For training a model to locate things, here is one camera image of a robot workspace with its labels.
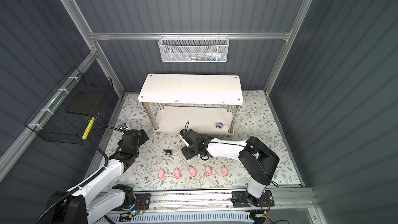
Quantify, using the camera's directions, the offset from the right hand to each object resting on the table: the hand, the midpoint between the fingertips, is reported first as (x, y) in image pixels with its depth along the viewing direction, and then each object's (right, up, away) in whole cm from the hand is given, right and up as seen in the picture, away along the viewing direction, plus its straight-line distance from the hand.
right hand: (188, 150), depth 87 cm
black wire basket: (-56, +20, -17) cm, 62 cm away
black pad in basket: (-50, +27, -13) cm, 58 cm away
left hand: (-29, +10, -2) cm, 31 cm away
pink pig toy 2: (-5, -11, -7) cm, 13 cm away
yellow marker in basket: (-43, +13, -20) cm, 49 cm away
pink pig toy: (-14, -11, -7) cm, 19 cm away
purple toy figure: (+18, +14, +4) cm, 23 cm away
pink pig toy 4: (+11, -9, -6) cm, 16 cm away
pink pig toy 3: (+3, -10, -6) cm, 12 cm away
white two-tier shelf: (+9, +27, +25) cm, 38 cm away
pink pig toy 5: (+20, -9, -6) cm, 23 cm away
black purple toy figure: (-11, -1, -3) cm, 11 cm away
